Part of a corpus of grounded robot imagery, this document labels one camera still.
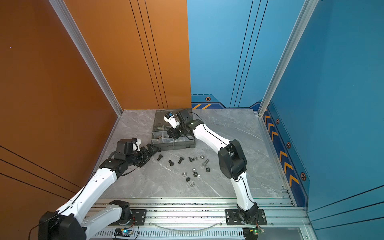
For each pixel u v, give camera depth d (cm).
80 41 81
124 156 62
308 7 70
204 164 91
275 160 99
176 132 79
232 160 55
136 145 67
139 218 73
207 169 89
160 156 94
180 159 93
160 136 105
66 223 39
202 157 94
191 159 94
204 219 75
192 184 83
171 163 91
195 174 87
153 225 72
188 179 85
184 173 87
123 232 71
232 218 72
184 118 71
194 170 89
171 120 80
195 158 93
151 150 74
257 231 70
